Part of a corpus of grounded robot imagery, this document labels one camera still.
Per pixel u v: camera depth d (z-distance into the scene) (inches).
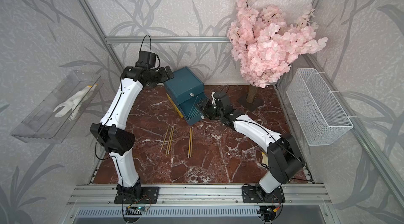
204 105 28.5
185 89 34.8
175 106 39.0
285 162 17.2
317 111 24.4
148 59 24.5
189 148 35.0
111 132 18.6
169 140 35.9
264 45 22.1
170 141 35.9
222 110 25.3
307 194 29.7
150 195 28.7
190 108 37.9
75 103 25.2
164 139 36.1
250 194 28.8
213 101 26.4
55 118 25.9
